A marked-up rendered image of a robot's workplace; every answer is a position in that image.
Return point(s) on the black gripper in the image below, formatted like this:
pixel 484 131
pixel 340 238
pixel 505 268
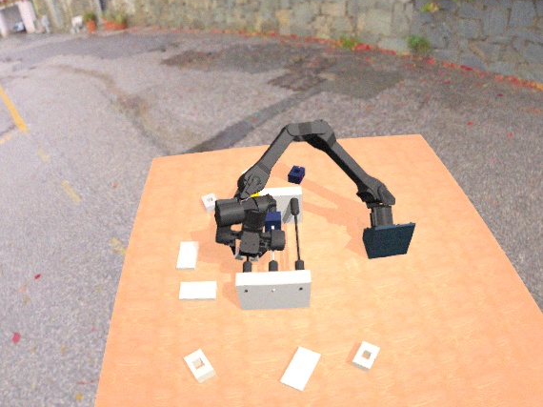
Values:
pixel 276 239

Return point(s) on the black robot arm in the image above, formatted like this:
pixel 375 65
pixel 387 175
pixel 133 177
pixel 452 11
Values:
pixel 319 135

